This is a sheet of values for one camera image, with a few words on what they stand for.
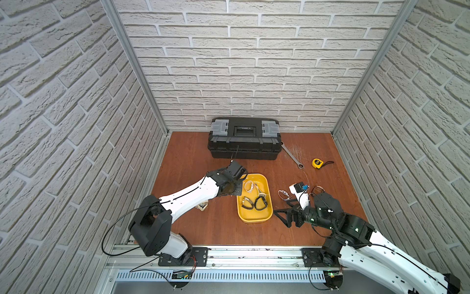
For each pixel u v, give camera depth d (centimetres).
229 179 63
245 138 94
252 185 92
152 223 42
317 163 103
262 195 89
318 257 74
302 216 61
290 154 109
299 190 61
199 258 74
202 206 85
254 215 87
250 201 88
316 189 94
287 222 61
